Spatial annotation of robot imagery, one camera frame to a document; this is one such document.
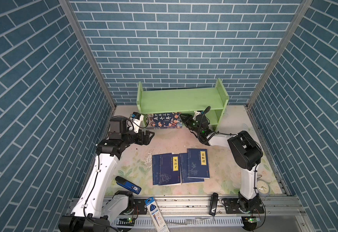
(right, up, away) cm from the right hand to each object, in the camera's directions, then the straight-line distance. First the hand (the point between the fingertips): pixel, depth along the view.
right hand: (178, 114), depth 92 cm
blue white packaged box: (-13, -48, -20) cm, 54 cm away
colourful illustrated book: (-11, -4, -1) cm, 12 cm away
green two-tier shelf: (+3, +9, -4) cm, 10 cm away
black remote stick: (+18, -46, -20) cm, 54 cm away
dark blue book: (+12, -30, -5) cm, 33 cm away
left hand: (-16, -10, -18) cm, 26 cm away
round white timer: (+46, -40, -15) cm, 63 cm away
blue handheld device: (-29, -39, -14) cm, 50 cm away
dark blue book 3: (+3, -32, -6) cm, 33 cm away
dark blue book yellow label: (-5, -33, -7) cm, 34 cm away
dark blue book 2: (-12, -34, -6) cm, 36 cm away
